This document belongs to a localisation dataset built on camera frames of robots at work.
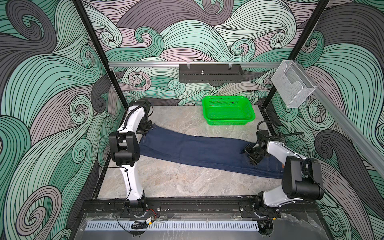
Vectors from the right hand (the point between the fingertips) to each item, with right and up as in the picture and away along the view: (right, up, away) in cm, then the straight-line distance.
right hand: (244, 155), depth 91 cm
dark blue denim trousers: (-23, +2, +5) cm, 23 cm away
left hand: (-62, +14, 0) cm, 63 cm away
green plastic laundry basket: (-4, +30, +26) cm, 39 cm away
